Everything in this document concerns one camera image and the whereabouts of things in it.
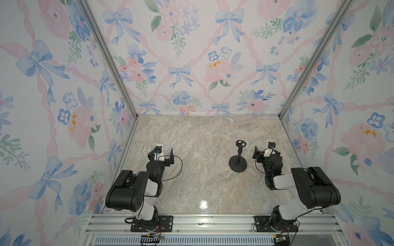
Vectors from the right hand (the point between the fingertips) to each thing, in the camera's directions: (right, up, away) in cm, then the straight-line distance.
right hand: (266, 147), depth 92 cm
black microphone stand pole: (-18, +3, -11) cm, 22 cm away
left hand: (-60, 0, -3) cm, 60 cm away
